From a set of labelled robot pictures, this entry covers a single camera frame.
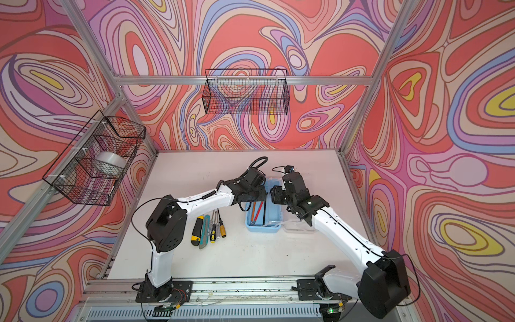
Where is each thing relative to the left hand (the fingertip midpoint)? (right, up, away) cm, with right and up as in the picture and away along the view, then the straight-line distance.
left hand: (266, 191), depth 90 cm
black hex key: (-1, -10, +4) cm, 11 cm away
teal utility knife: (-28, -18, -2) cm, 33 cm away
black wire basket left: (-67, +10, -17) cm, 69 cm away
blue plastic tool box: (+4, -10, +5) cm, 12 cm away
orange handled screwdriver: (-20, -15, -1) cm, 25 cm away
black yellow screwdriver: (-24, -17, -4) cm, 29 cm away
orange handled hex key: (-6, -10, +4) cm, 13 cm away
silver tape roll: (-58, +14, -17) cm, 62 cm away
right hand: (+4, 0, -8) cm, 9 cm away
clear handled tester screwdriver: (-22, -16, -2) cm, 27 cm away
